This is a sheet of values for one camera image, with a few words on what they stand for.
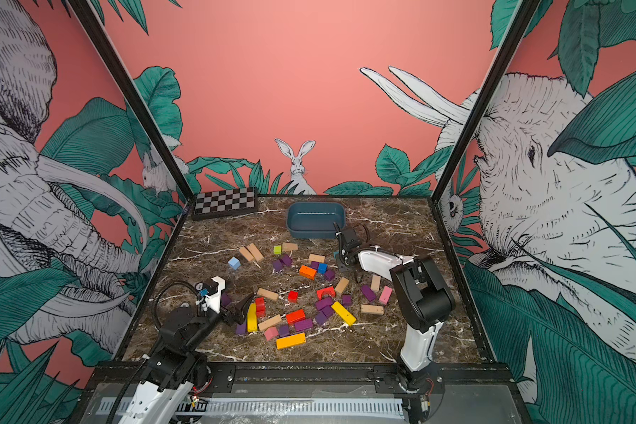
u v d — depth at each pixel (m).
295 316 0.85
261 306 0.88
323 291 0.90
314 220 1.14
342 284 0.91
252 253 1.01
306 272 0.95
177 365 0.58
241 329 0.82
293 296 0.90
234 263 0.96
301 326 0.84
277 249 1.01
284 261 0.98
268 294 0.89
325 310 0.86
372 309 0.86
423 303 0.49
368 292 0.91
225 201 1.15
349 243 0.77
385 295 0.90
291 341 0.80
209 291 0.64
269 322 0.84
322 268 0.95
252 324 0.82
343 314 0.86
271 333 0.82
